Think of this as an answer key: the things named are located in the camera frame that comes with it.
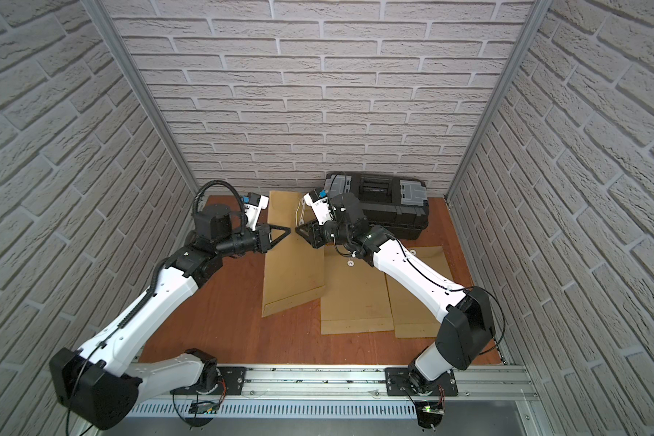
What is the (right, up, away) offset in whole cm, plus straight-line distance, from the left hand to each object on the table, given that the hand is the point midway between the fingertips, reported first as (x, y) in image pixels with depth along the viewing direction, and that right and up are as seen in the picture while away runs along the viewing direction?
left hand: (294, 228), depth 69 cm
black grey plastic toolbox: (+33, +7, +24) cm, 42 cm away
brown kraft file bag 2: (+18, -23, +20) cm, 35 cm away
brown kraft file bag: (0, -11, +3) cm, 12 cm away
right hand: (+2, 0, +5) cm, 5 cm away
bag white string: (+1, +2, +5) cm, 6 cm away
